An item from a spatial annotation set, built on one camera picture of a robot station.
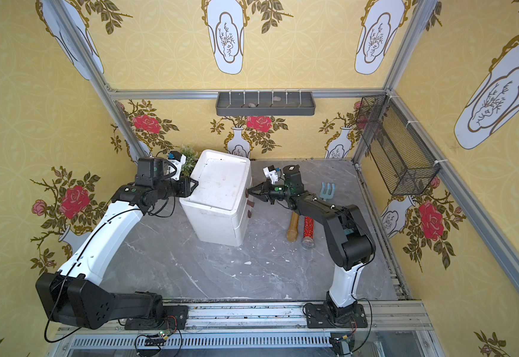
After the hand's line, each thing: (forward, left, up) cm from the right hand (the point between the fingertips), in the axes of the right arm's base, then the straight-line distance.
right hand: (242, 195), depth 85 cm
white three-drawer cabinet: (-10, +6, +6) cm, 13 cm away
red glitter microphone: (-11, -26, -14) cm, 32 cm away
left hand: (0, +17, +7) cm, 19 cm away
